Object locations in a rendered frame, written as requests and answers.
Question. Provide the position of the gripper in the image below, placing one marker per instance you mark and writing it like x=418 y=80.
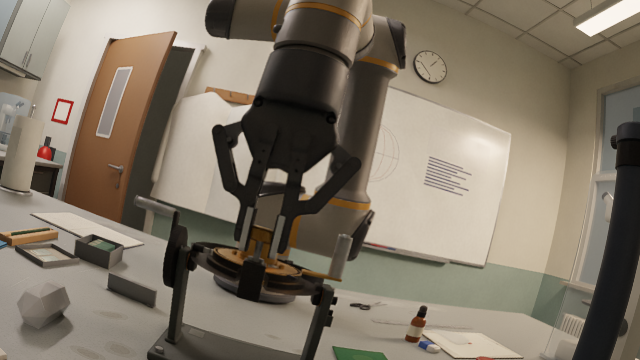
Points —
x=300 y=95

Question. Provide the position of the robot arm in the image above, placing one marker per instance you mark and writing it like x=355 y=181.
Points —
x=330 y=30

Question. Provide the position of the brown coat rack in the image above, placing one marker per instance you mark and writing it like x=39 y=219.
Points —
x=230 y=95

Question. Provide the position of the black clamp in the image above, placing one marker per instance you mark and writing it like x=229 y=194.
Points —
x=251 y=280

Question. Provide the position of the black drum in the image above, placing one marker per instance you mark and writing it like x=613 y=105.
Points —
x=172 y=255

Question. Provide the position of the brass lever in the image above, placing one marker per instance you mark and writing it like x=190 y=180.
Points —
x=320 y=275

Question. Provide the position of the black scissors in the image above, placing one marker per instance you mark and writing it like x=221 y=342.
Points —
x=361 y=305

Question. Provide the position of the whiteboard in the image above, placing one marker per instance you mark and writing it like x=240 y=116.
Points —
x=450 y=210

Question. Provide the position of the grey block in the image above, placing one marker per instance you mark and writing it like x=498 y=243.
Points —
x=131 y=291

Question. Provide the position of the green slab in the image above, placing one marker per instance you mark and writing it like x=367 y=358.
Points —
x=102 y=244

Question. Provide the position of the green book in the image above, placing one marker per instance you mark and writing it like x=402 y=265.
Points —
x=357 y=354

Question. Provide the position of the brown door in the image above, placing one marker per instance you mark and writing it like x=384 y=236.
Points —
x=85 y=165

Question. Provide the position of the grey box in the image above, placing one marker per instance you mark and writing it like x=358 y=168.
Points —
x=97 y=257

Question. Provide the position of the brown bottle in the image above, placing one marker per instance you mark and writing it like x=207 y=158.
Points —
x=415 y=330

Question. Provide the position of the white sheet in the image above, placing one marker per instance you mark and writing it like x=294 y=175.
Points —
x=75 y=222

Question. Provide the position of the white and blue eraser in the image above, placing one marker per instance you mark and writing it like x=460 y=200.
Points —
x=429 y=346

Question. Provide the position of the dark counter cabinet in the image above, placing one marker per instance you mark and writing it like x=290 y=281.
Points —
x=47 y=177

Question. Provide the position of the red framed sign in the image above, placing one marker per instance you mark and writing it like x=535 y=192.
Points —
x=53 y=111

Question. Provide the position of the red round object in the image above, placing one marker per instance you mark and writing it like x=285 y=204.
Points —
x=45 y=152

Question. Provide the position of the grey tray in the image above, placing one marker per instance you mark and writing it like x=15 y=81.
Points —
x=45 y=255

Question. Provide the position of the white paper towel roll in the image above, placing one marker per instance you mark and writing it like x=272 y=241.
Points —
x=22 y=155

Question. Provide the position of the white paper pad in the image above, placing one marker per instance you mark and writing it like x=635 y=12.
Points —
x=480 y=345

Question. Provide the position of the grey polyhedron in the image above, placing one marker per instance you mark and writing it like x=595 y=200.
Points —
x=42 y=305

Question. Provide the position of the window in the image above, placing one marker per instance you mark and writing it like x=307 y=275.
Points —
x=605 y=150

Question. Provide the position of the white radiator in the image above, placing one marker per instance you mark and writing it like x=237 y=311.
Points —
x=572 y=325

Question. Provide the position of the black tube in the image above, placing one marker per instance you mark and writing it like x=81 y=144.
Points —
x=620 y=250

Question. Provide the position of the ceiling light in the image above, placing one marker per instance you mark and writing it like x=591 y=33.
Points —
x=607 y=16

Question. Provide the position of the black universal stage frame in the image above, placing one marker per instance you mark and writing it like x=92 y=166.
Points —
x=177 y=310

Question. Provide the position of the round wall clock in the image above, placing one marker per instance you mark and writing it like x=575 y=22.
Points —
x=430 y=66

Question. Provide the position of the grey wall cupboard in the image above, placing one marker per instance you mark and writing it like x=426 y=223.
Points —
x=35 y=35

